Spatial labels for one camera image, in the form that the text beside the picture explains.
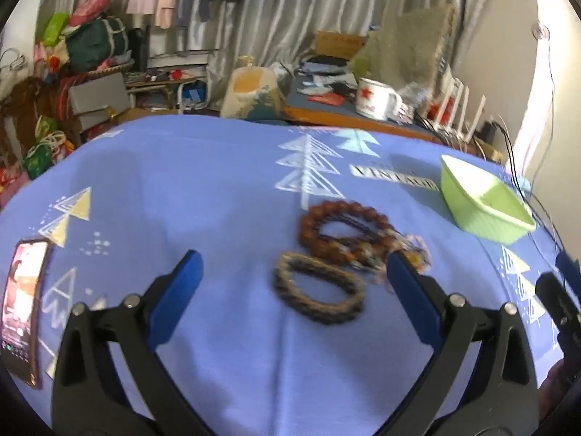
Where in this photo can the red booklet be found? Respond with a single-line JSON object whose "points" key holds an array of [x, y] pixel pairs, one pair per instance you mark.
{"points": [[327, 98]]}

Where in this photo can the grey green fuzzy cushion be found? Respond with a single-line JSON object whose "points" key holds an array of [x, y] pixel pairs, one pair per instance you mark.
{"points": [[408, 50]]}

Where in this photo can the white slatted rack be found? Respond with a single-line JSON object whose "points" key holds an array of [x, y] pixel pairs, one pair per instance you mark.
{"points": [[458, 104]]}

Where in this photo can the white enamel mug red star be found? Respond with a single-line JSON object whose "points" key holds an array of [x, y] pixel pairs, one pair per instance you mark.
{"points": [[376, 97]]}

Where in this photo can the cardboard box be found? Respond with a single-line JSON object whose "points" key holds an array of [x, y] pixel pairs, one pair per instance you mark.
{"points": [[338, 43]]}

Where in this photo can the smartphone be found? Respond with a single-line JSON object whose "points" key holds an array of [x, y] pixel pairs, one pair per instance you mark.
{"points": [[22, 304]]}

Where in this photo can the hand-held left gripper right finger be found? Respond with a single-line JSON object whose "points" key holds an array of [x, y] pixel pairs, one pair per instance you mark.
{"points": [[411, 290]]}

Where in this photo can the bright green bag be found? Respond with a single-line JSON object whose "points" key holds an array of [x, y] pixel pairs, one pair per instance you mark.
{"points": [[55, 27]]}

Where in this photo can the pink plastic bag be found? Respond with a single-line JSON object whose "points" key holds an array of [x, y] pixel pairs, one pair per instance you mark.
{"points": [[90, 7]]}

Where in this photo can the cream and orange bag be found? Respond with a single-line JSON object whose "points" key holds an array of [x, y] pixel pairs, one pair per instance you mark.
{"points": [[252, 93]]}

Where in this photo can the clear plastic snack packet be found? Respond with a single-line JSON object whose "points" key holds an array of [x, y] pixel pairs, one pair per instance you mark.
{"points": [[415, 97]]}

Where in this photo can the grey flat box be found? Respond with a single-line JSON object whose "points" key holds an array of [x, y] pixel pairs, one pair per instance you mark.
{"points": [[97, 93]]}

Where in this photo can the dark green duffel bag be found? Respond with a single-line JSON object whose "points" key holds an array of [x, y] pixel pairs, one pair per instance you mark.
{"points": [[97, 43]]}

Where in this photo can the blue topped wooden desk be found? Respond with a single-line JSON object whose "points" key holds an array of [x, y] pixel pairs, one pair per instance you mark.
{"points": [[299, 100]]}

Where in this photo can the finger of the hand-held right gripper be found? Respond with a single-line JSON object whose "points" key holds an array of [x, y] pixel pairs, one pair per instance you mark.
{"points": [[556, 297]]}

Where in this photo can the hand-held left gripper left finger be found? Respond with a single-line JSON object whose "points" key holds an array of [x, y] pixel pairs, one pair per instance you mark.
{"points": [[181, 288]]}

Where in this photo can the light green plastic tray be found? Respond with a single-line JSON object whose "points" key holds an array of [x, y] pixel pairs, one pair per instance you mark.
{"points": [[481, 209]]}

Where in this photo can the grey curtain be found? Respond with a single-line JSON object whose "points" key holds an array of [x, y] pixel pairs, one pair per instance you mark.
{"points": [[272, 22]]}

